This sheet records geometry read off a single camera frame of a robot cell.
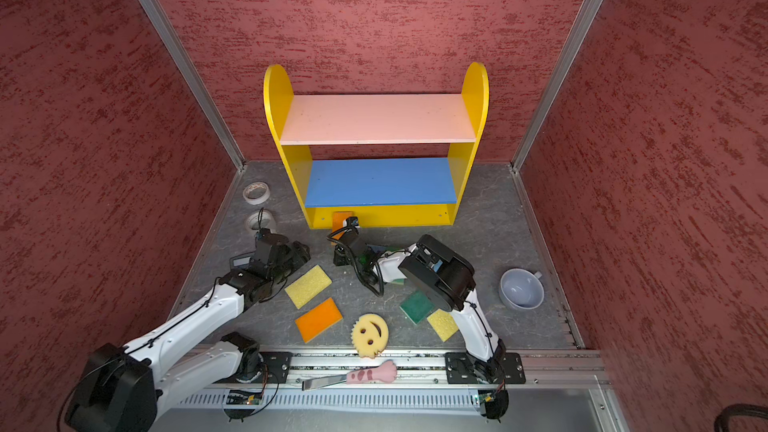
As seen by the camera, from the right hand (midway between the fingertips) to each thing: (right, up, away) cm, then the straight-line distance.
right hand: (336, 251), depth 96 cm
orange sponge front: (-2, -16, -15) cm, 22 cm away
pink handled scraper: (+16, -25, -24) cm, 38 cm away
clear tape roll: (-34, +19, +15) cm, 42 cm away
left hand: (-8, 0, -9) cm, 12 cm away
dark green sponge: (+26, -13, -12) cm, 31 cm away
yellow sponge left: (-7, -9, -9) cm, 14 cm away
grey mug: (+57, -9, -9) cm, 59 cm away
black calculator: (-29, -2, -6) cm, 29 cm away
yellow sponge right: (+33, -17, -15) cm, 40 cm away
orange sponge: (0, +10, +4) cm, 11 cm away
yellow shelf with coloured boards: (+16, +31, +4) cm, 35 cm away
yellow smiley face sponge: (+12, -18, -19) cm, 29 cm away
